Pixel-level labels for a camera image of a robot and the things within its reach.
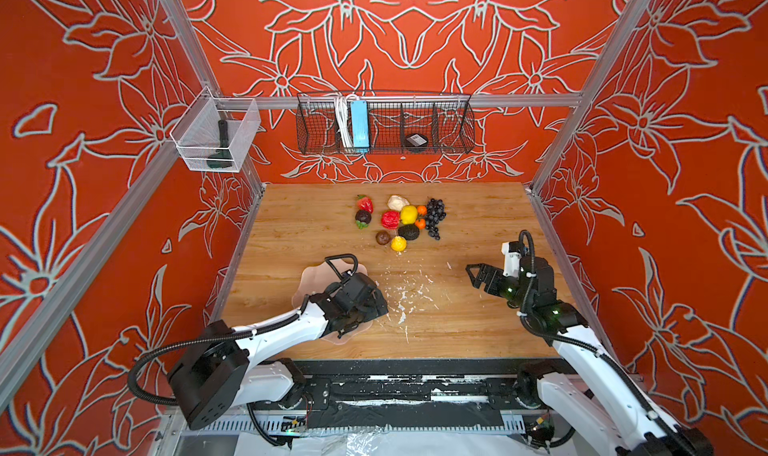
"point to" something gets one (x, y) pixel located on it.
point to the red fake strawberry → (366, 204)
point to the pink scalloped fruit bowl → (315, 280)
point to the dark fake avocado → (409, 231)
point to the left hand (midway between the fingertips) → (378, 308)
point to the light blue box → (360, 126)
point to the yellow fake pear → (398, 243)
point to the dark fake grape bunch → (435, 213)
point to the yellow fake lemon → (408, 214)
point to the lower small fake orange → (420, 223)
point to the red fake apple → (390, 219)
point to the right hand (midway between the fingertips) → (474, 269)
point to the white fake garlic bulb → (397, 203)
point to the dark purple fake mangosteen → (363, 216)
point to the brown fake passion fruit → (382, 237)
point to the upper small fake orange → (422, 210)
